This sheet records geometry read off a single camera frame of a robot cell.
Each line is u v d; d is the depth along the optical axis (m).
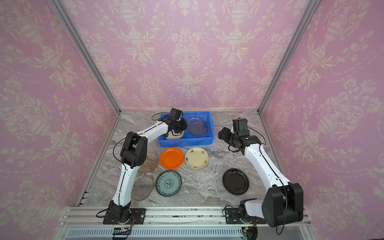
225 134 0.75
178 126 0.92
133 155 0.60
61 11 0.71
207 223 0.73
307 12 0.70
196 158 0.95
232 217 0.73
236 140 0.61
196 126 1.07
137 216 0.75
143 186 0.84
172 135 0.90
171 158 0.94
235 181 0.85
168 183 0.85
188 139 1.05
